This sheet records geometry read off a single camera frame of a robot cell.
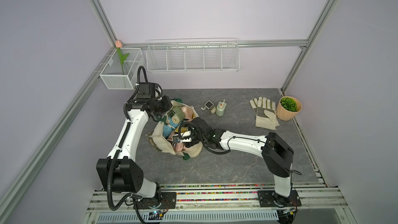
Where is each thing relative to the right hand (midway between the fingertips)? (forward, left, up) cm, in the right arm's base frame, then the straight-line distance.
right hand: (182, 128), depth 83 cm
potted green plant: (+17, -65, -4) cm, 67 cm away
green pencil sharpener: (+20, -23, -8) cm, 32 cm away
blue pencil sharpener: (0, +9, -3) cm, 10 cm away
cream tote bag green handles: (-6, +13, 0) cm, 14 cm away
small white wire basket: (+29, +36, +16) cm, 49 cm away
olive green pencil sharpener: (+7, +3, +3) cm, 8 cm away
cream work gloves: (+20, -53, -13) cm, 58 cm away
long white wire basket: (+47, -13, +14) cm, 51 cm away
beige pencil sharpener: (+21, -16, -8) cm, 27 cm away
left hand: (+8, +5, +10) cm, 14 cm away
